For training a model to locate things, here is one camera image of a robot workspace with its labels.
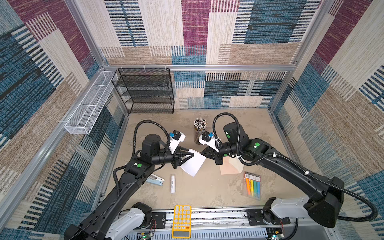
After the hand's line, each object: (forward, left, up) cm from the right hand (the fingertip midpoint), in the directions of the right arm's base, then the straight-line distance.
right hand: (202, 156), depth 69 cm
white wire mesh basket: (+30, +57, +9) cm, 65 cm away
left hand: (+1, +5, +2) cm, 5 cm away
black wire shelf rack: (+58, +38, -7) cm, 69 cm away
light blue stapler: (-2, +26, -22) cm, 34 cm away
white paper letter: (-3, +4, -3) cm, 6 cm away
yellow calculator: (-24, +11, -22) cm, 34 cm away
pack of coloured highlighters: (-6, -28, -24) cm, 37 cm away
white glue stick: (-5, +16, -23) cm, 28 cm away
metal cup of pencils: (+22, 0, -6) cm, 23 cm away
